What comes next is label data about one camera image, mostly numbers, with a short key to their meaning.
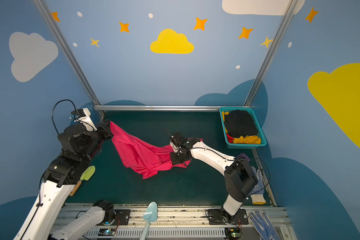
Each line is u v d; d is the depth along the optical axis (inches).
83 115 20.1
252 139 39.0
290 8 27.5
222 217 25.9
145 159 32.1
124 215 29.6
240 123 40.7
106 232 28.1
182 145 24.7
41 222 14.4
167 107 40.1
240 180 17.8
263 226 28.0
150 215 29.7
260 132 38.7
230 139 37.7
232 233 28.1
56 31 29.9
